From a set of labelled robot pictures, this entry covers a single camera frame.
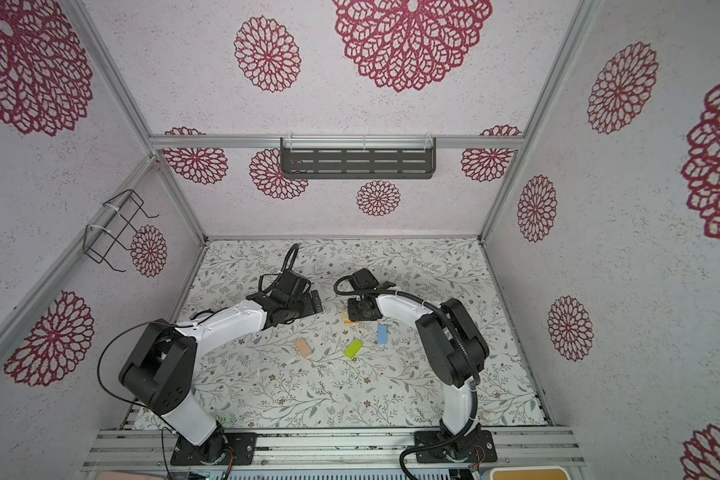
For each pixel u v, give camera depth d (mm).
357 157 923
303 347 901
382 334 948
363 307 710
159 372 455
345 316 880
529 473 662
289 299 707
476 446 704
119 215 790
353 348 916
